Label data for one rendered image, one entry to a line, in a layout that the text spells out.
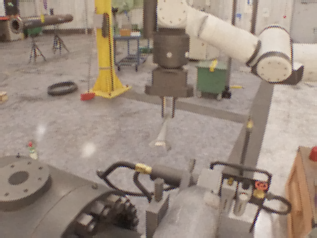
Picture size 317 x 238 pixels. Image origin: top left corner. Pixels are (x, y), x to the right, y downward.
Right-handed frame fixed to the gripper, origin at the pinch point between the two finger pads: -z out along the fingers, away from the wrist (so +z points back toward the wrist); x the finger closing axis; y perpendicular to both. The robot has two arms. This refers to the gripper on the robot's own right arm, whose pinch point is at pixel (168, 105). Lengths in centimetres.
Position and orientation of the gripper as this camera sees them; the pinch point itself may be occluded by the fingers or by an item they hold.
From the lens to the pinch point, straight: 60.3
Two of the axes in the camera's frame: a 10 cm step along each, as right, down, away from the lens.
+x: -9.9, -0.8, 1.1
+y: -1.3, 3.7, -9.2
